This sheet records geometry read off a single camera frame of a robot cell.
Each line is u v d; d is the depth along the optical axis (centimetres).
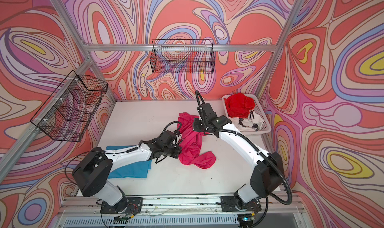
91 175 44
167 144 70
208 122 59
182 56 98
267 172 41
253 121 101
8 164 51
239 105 106
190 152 86
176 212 73
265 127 95
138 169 84
